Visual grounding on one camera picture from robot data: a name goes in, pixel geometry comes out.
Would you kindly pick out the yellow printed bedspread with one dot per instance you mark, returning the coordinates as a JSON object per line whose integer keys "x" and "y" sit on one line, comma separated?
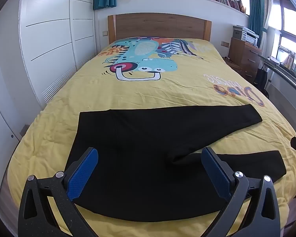
{"x": 162, "y": 91}

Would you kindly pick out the wooden headboard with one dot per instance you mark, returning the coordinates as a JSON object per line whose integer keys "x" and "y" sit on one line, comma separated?
{"x": 157, "y": 24}

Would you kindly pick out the wooden dresser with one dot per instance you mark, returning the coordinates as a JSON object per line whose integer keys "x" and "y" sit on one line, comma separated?
{"x": 244, "y": 56}

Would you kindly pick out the black bag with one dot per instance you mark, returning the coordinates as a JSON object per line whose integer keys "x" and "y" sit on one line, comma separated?
{"x": 260, "y": 77}

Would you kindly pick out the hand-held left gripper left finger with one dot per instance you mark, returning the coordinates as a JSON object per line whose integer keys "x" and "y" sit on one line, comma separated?
{"x": 83, "y": 175}

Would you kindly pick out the white wardrobe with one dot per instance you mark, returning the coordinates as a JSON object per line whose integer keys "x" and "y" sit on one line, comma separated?
{"x": 46, "y": 29}

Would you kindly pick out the window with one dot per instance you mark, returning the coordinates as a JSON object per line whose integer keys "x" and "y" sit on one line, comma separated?
{"x": 291, "y": 22}

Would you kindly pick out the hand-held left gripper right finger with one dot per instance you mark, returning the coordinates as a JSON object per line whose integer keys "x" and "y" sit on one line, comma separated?
{"x": 215, "y": 175}

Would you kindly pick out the white printer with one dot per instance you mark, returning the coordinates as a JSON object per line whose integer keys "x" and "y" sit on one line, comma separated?
{"x": 250, "y": 37}

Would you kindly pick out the black pants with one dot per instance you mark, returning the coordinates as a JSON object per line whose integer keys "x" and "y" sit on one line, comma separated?
{"x": 143, "y": 153}

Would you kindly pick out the glass desk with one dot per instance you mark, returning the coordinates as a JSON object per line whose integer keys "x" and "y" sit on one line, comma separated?
{"x": 283, "y": 71}

